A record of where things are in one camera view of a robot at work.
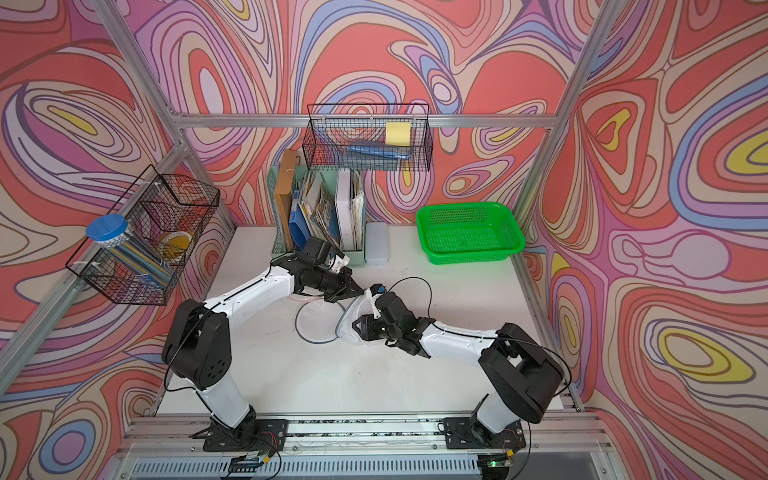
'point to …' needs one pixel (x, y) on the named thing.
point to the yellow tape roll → (174, 245)
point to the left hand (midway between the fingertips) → (366, 291)
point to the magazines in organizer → (320, 208)
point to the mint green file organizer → (277, 236)
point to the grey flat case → (377, 243)
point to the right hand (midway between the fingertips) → (360, 331)
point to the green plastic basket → (469, 233)
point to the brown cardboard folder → (284, 192)
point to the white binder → (344, 209)
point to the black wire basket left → (167, 215)
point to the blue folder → (298, 227)
